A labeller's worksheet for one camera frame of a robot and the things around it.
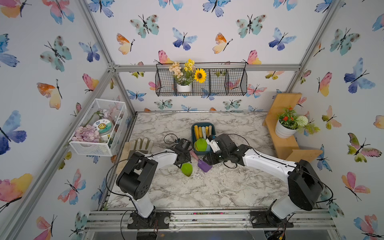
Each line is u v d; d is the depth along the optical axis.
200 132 1.03
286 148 0.93
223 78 0.96
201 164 0.93
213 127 1.06
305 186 0.44
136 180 0.47
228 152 0.65
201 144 0.96
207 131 1.04
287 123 0.86
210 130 1.04
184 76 0.89
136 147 0.99
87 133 0.59
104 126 0.66
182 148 0.76
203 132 1.02
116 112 0.79
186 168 0.91
